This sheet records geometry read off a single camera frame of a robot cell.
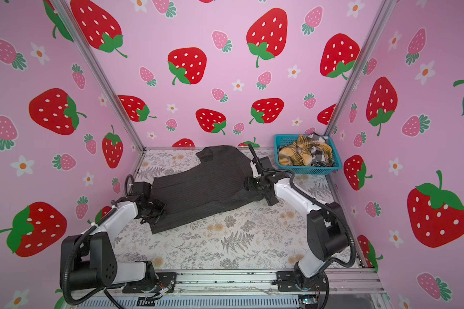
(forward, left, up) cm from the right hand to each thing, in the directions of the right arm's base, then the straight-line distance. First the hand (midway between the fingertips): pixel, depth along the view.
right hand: (249, 182), depth 90 cm
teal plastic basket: (+24, -33, -2) cm, 41 cm away
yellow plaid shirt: (+25, -26, -2) cm, 36 cm away
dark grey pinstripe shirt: (+5, +19, -11) cm, 23 cm away
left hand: (-15, +37, -7) cm, 41 cm away
